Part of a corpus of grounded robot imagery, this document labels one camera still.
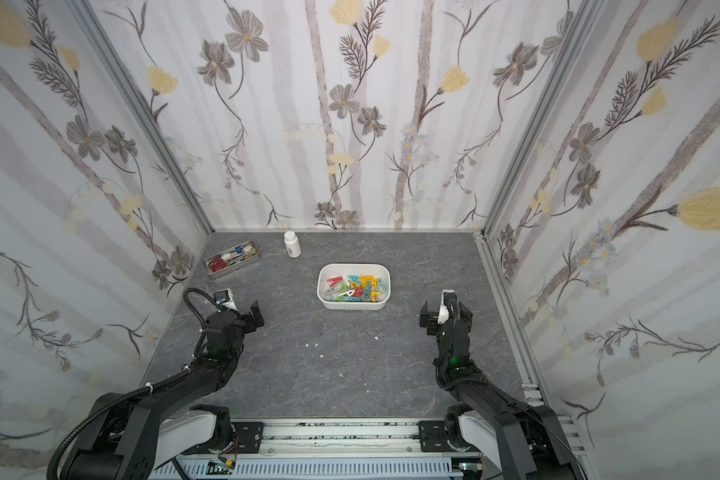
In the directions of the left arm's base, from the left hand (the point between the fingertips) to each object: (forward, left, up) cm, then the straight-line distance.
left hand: (241, 302), depth 88 cm
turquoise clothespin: (+14, -35, -9) cm, 38 cm away
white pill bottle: (+26, -11, -4) cm, 29 cm away
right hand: (-3, -62, +3) cm, 62 cm away
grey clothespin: (+9, -26, -9) cm, 29 cm away
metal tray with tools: (+25, +13, -10) cm, 30 cm away
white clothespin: (+8, -32, -8) cm, 34 cm away
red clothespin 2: (+9, -35, -9) cm, 37 cm away
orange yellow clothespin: (+14, -39, -8) cm, 42 cm away
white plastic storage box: (+10, -34, -7) cm, 36 cm away
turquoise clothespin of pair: (+5, -33, -8) cm, 34 cm away
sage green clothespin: (+12, -43, -9) cm, 46 cm away
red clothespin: (+13, -27, -9) cm, 31 cm away
